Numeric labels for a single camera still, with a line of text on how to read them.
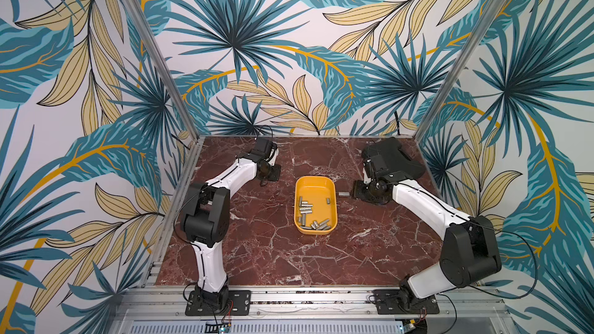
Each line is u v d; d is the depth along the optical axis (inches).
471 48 33.6
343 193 38.4
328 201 37.6
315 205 37.5
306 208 36.7
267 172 32.6
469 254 17.1
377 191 25.2
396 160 41.9
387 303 28.8
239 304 28.9
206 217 20.0
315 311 28.8
